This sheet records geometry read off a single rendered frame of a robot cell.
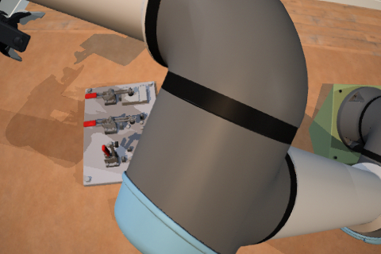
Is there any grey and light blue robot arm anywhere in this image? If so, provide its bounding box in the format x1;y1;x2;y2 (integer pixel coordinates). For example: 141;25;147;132
26;0;381;254

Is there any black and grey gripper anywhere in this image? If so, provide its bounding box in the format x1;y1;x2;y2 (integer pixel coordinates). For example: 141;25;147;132
0;9;45;62

